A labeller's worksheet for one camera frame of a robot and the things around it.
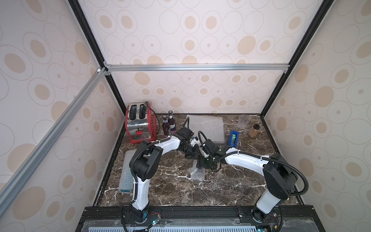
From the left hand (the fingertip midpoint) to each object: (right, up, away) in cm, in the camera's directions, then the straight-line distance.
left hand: (206, 157), depth 86 cm
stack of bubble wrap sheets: (+7, +19, +25) cm, 32 cm away
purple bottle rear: (-22, +21, +14) cm, 34 cm away
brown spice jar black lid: (+35, +16, +15) cm, 41 cm away
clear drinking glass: (+32, +23, +26) cm, 47 cm away
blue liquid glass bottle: (-46, -17, -7) cm, 49 cm away
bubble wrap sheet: (-6, -9, -3) cm, 11 cm away
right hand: (-1, -5, +1) cm, 5 cm away
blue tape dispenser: (+20, +11, +11) cm, 25 cm away
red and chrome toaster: (-41, +22, +5) cm, 46 cm away
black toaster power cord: (-34, +27, +21) cm, 48 cm away
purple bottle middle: (-26, +19, +9) cm, 33 cm away
